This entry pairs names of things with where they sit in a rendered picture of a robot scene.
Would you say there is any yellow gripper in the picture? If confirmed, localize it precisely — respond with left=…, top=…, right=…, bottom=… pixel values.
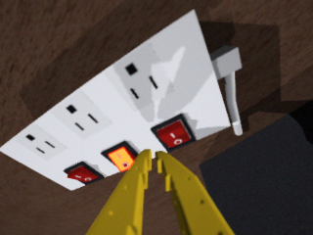
left=86, top=149, right=235, bottom=235

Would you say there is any white power strip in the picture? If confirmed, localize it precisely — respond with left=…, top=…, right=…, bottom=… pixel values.
left=0, top=10, right=243, bottom=190

